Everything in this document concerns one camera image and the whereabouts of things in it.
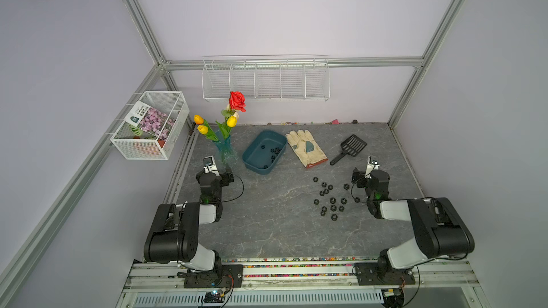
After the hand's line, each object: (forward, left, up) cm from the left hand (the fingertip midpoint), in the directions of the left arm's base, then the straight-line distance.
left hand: (218, 166), depth 92 cm
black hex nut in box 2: (+8, -24, -8) cm, 26 cm away
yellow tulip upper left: (+8, +4, +21) cm, 22 cm away
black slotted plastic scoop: (+15, -67, -10) cm, 69 cm away
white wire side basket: (-6, +21, +19) cm, 29 cm away
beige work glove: (+14, -41, -8) cm, 44 cm away
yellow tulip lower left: (+4, +1, +20) cm, 20 cm away
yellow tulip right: (+8, -9, +19) cm, 23 cm away
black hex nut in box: (+4, -20, -8) cm, 22 cm away
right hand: (-4, -66, -2) cm, 66 cm away
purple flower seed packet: (+4, +17, +24) cm, 30 cm away
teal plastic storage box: (+14, -20, -10) cm, 27 cm away
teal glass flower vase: (+7, -4, -1) cm, 8 cm away
